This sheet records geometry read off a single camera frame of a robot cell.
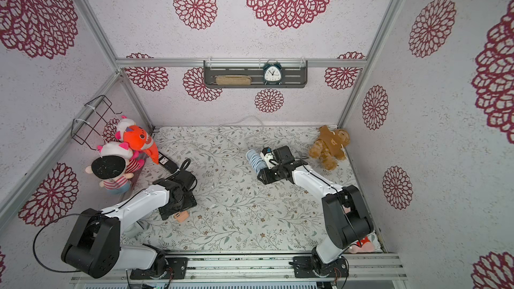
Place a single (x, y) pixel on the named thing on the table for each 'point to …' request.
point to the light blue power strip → (255, 160)
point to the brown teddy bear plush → (330, 146)
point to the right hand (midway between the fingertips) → (262, 173)
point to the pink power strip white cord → (181, 216)
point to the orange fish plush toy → (138, 139)
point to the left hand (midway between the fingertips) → (182, 208)
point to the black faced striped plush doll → (114, 164)
